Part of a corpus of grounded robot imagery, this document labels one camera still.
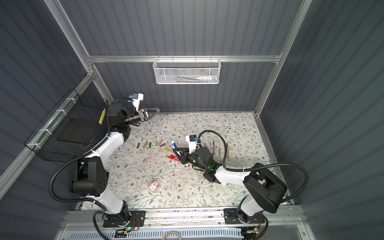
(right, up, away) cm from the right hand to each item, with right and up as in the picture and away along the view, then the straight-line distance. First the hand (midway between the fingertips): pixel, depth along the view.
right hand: (175, 150), depth 77 cm
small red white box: (-13, -20, +6) cm, 25 cm away
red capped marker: (-1, -9, +17) cm, 19 cm away
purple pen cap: (-14, +2, +26) cm, 29 cm away
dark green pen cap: (-29, -1, +25) cm, 39 cm away
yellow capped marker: (-8, -3, +22) cm, 24 cm away
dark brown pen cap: (-12, 0, +25) cm, 28 cm away
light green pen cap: (-17, +1, +26) cm, 31 cm away
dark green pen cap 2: (-21, 0, +25) cm, 33 cm away
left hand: (-7, +20, -1) cm, 22 cm away
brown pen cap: (-24, 0, +25) cm, 35 cm away
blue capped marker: (-1, +3, 0) cm, 3 cm away
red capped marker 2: (-6, -7, +20) cm, 22 cm away
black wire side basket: (-50, +14, -1) cm, 52 cm away
